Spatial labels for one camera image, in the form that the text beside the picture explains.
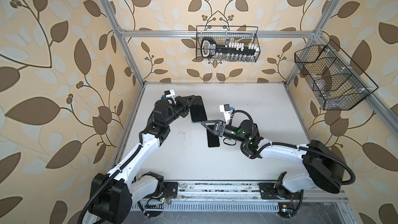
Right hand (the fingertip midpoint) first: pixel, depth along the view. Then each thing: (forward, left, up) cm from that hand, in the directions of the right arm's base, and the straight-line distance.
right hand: (202, 125), depth 67 cm
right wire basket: (+17, -65, +7) cm, 67 cm away
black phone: (+6, -6, -27) cm, 28 cm away
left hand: (+13, +2, +5) cm, 14 cm away
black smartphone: (+6, +2, +3) cm, 7 cm away
